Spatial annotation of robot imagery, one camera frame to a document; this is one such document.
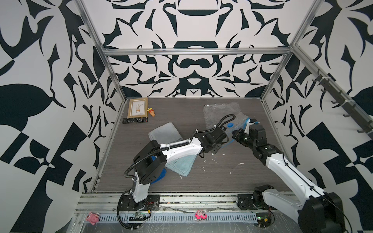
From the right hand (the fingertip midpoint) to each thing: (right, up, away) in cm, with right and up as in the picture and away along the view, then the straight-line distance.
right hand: (231, 128), depth 83 cm
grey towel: (-39, -5, +14) cm, 41 cm away
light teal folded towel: (-28, -21, +2) cm, 35 cm away
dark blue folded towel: (-39, -27, -1) cm, 48 cm away
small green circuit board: (-46, -41, -12) cm, 63 cm away
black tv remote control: (-63, +4, +21) cm, 67 cm away
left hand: (-10, -6, +3) cm, 12 cm away
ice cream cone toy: (-51, +10, +25) cm, 58 cm away
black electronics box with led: (+12, -43, -12) cm, 46 cm away
